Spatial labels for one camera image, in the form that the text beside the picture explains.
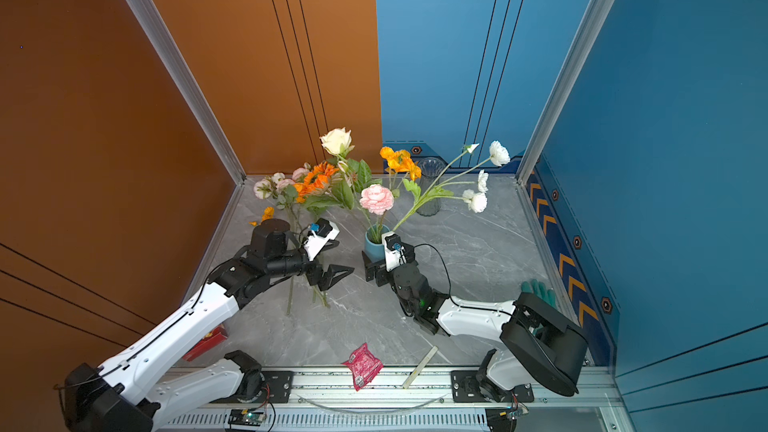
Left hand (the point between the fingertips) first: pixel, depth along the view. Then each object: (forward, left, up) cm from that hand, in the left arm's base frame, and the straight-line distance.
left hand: (343, 252), depth 74 cm
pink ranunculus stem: (+7, -9, +12) cm, 16 cm away
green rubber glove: (-1, -55, -18) cm, 58 cm away
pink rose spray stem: (+38, +30, -18) cm, 52 cm away
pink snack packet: (-21, -5, -21) cm, 30 cm away
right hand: (+5, -8, -6) cm, 11 cm away
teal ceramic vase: (+3, -8, -3) cm, 9 cm away
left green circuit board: (-32, +22, -23) cm, 45 cm away
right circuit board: (-32, -39, -22) cm, 54 cm away
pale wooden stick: (-21, -20, -21) cm, 36 cm away
